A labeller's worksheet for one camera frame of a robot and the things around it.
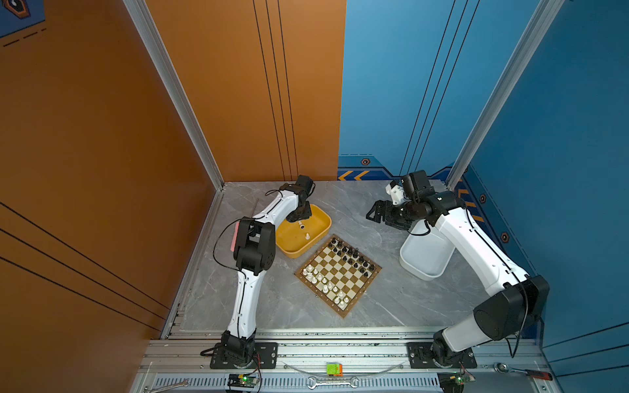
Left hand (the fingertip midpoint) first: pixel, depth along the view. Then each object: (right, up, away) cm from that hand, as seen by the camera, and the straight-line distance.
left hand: (301, 213), depth 104 cm
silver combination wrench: (+6, -47, -34) cm, 59 cm away
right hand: (+25, -1, -25) cm, 36 cm away
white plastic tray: (+49, -14, -10) cm, 52 cm away
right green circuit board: (+47, -48, -33) cm, 75 cm away
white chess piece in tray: (+3, -10, -5) cm, 11 cm away
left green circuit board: (-15, -48, -33) cm, 60 cm away
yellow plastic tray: (-3, -10, -3) cm, 11 cm away
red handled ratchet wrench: (+61, -43, -34) cm, 82 cm away
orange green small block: (+12, -44, -34) cm, 57 cm away
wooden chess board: (+15, -22, -14) cm, 30 cm away
